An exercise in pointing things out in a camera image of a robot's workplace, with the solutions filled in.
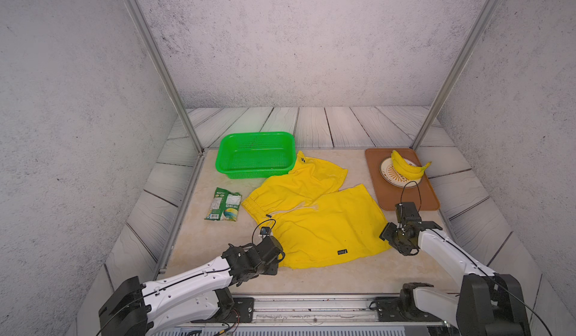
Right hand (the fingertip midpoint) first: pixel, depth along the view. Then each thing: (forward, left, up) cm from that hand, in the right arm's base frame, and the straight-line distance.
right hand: (390, 238), depth 87 cm
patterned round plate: (+30, -10, -2) cm, 32 cm away
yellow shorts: (+6, +28, 0) cm, 29 cm away
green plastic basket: (+45, +62, 0) cm, 77 cm away
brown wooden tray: (+21, -5, -3) cm, 22 cm away
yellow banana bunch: (+32, -14, +3) cm, 35 cm away
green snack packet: (+13, +66, +2) cm, 67 cm away
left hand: (-11, +42, +1) cm, 43 cm away
